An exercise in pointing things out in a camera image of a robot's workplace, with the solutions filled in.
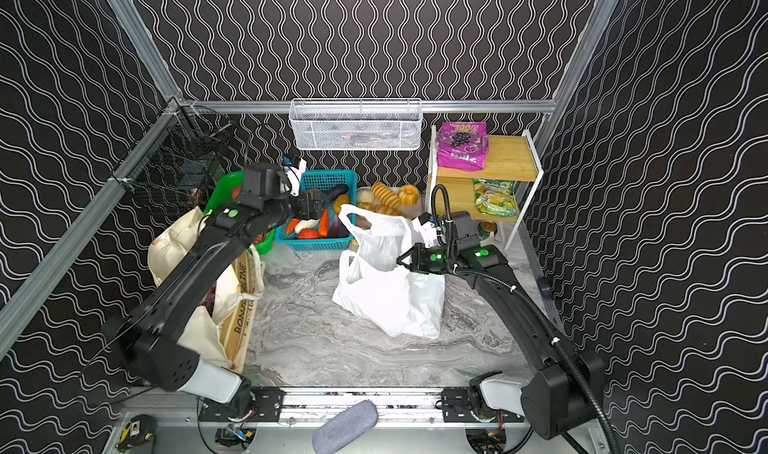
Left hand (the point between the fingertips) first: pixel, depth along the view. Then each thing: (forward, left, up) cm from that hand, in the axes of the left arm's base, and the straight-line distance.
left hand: (323, 195), depth 75 cm
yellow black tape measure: (-48, +40, -30) cm, 69 cm away
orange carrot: (+13, +8, -29) cm, 33 cm away
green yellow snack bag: (+17, -49, -16) cm, 54 cm away
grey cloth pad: (-44, -7, -32) cm, 55 cm away
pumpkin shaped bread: (+32, -22, -29) cm, 49 cm away
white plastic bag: (-18, -15, -16) cm, 28 cm away
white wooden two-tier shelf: (+18, -51, -2) cm, 54 cm away
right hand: (-11, -20, -12) cm, 26 cm away
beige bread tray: (+29, -6, -29) cm, 42 cm away
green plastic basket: (+25, +48, -24) cm, 59 cm away
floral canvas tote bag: (-27, +21, -21) cm, 40 cm away
